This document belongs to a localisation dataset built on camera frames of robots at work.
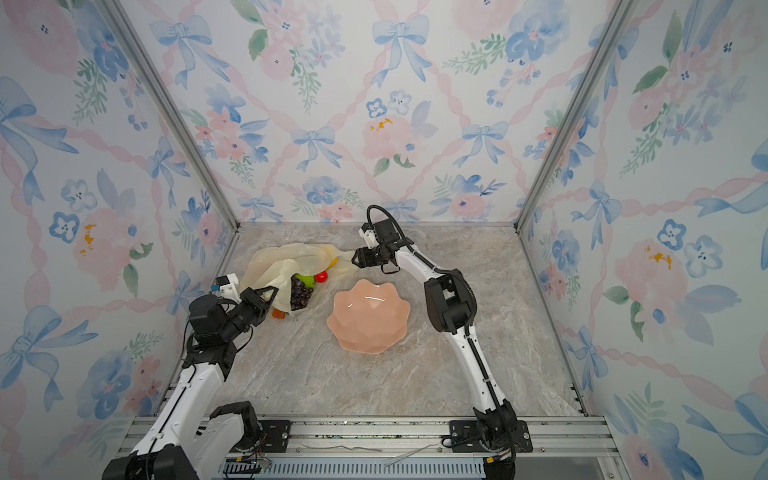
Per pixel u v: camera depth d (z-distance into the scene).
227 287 0.73
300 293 0.94
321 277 1.00
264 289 0.77
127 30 0.72
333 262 1.02
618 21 0.69
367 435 0.76
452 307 0.67
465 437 0.73
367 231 0.98
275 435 0.74
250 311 0.71
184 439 0.41
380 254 0.92
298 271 0.86
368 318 0.93
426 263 0.72
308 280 0.97
